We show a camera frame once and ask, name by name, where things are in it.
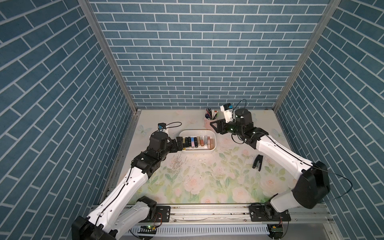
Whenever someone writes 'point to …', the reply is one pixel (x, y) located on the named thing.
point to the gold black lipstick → (184, 148)
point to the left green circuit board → (148, 229)
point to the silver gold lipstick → (198, 140)
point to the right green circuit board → (276, 231)
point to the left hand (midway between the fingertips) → (179, 139)
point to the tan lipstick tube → (211, 144)
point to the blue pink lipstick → (192, 142)
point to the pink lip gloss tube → (209, 142)
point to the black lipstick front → (196, 144)
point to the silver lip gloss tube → (205, 141)
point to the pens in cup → (211, 114)
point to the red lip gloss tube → (202, 140)
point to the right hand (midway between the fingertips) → (214, 123)
